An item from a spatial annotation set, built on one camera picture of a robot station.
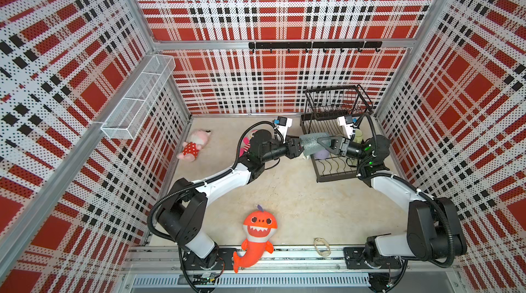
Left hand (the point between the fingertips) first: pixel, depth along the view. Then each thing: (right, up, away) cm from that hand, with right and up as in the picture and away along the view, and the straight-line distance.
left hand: (309, 140), depth 75 cm
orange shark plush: (-19, -32, -1) cm, 37 cm away
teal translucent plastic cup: (-1, -1, -8) cm, 8 cm away
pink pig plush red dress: (-54, -5, +24) cm, 60 cm away
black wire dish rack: (+16, +19, +48) cm, 54 cm away
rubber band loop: (+5, -42, -2) cm, 42 cm away
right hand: (+3, 0, -4) cm, 5 cm away
